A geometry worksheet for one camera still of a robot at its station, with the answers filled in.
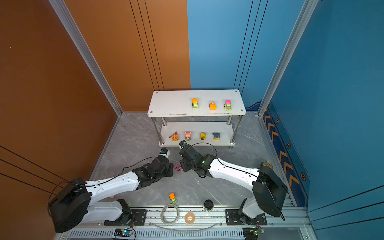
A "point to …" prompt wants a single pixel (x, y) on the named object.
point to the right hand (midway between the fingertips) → (182, 160)
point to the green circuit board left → (123, 232)
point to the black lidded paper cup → (208, 205)
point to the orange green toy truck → (172, 196)
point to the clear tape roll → (162, 212)
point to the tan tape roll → (189, 217)
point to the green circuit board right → (252, 233)
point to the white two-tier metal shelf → (201, 117)
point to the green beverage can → (266, 163)
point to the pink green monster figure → (188, 136)
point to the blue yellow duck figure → (216, 136)
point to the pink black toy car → (178, 167)
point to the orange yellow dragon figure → (174, 137)
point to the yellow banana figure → (203, 136)
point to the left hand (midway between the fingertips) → (175, 165)
